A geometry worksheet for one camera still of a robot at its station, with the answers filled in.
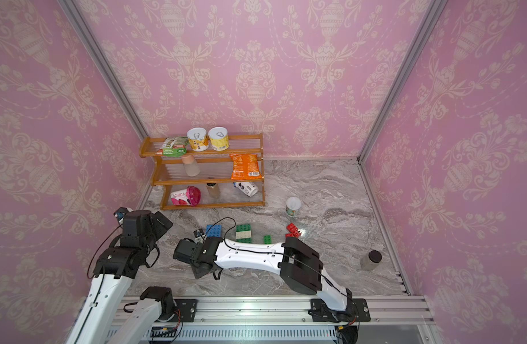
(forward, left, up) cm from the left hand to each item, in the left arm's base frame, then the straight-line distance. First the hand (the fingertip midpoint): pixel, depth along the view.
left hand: (159, 223), depth 75 cm
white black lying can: (+25, -29, -11) cm, 40 cm away
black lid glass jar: (-9, -75, -9) cm, 76 cm away
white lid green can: (+17, -50, -11) cm, 54 cm away
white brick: (+3, -28, -14) cm, 32 cm away
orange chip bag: (+29, -28, -1) cm, 40 cm away
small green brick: (+2, -38, -17) cm, 42 cm away
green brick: (+7, -28, -16) cm, 33 cm away
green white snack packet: (+25, -2, +13) cm, 29 cm away
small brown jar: (+23, -13, -10) cm, 28 cm away
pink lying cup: (+19, -4, -10) cm, 21 cm away
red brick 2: (+4, -48, -17) cm, 51 cm away
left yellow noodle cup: (+27, -11, +16) cm, 33 cm away
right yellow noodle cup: (+28, -19, +16) cm, 37 cm away
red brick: (+6, -49, -16) cm, 52 cm away
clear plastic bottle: (+26, -6, +3) cm, 26 cm away
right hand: (-10, -16, -12) cm, 23 cm away
